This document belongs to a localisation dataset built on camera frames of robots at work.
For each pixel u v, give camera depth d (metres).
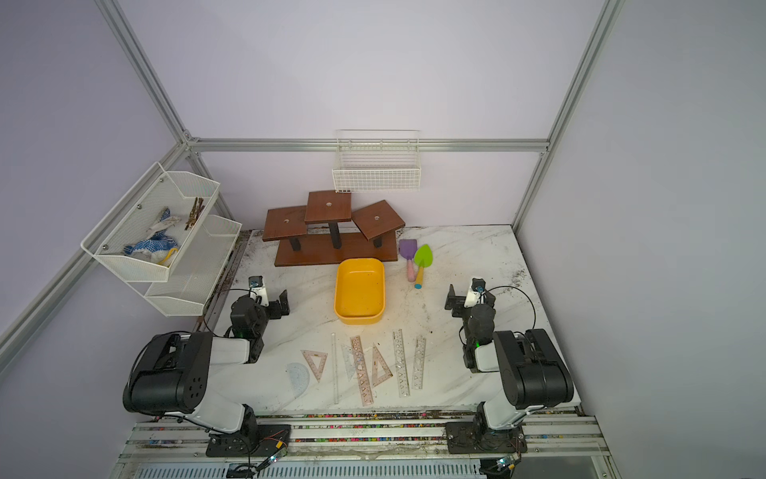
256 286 0.80
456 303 0.83
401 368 0.86
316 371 0.86
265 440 0.72
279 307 0.89
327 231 1.05
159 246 0.71
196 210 0.82
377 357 0.88
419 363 0.87
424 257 1.13
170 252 0.72
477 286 0.77
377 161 0.96
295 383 0.84
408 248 1.15
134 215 0.72
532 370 0.48
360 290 0.98
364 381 0.84
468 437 0.73
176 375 0.46
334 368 0.86
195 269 0.94
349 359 0.88
